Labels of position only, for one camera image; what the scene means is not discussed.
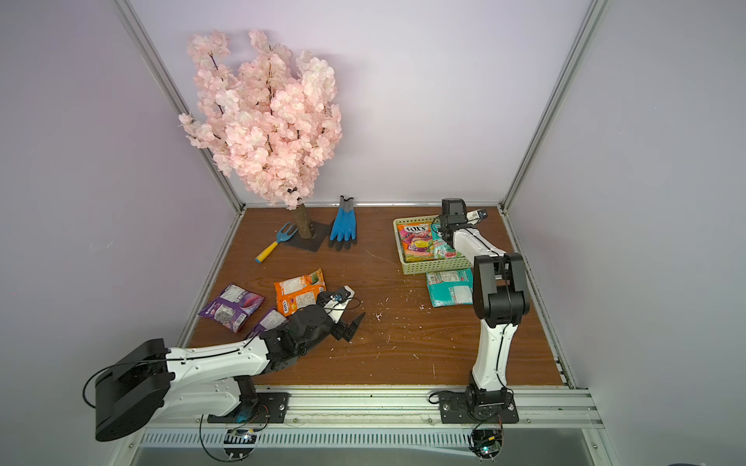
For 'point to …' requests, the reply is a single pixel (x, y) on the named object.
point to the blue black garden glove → (343, 231)
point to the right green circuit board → (487, 443)
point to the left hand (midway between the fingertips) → (355, 304)
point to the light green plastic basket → (425, 266)
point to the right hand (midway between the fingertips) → (453, 211)
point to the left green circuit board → (239, 444)
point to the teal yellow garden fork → (280, 237)
